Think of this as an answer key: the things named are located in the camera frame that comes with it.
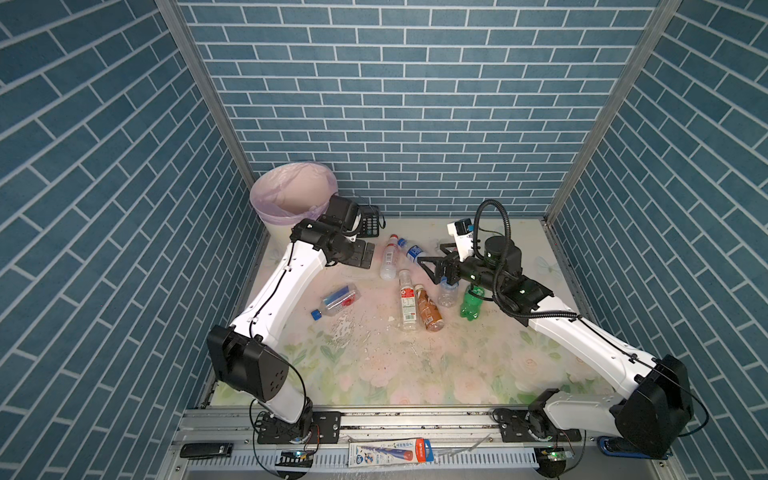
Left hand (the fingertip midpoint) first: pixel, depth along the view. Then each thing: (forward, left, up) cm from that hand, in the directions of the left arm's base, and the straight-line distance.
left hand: (355, 252), depth 80 cm
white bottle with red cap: (+7, -9, -18) cm, 22 cm away
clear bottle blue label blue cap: (+15, -18, -18) cm, 29 cm away
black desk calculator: (+34, -2, -22) cm, 40 cm away
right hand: (-4, -19, +6) cm, 20 cm away
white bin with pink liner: (+28, +27, -4) cm, 39 cm away
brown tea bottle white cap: (-9, -21, -17) cm, 29 cm away
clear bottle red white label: (-7, -15, -19) cm, 25 cm away
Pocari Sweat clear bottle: (0, -29, -22) cm, 36 cm away
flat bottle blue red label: (-4, +7, -20) cm, 21 cm away
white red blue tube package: (-43, -7, -22) cm, 49 cm away
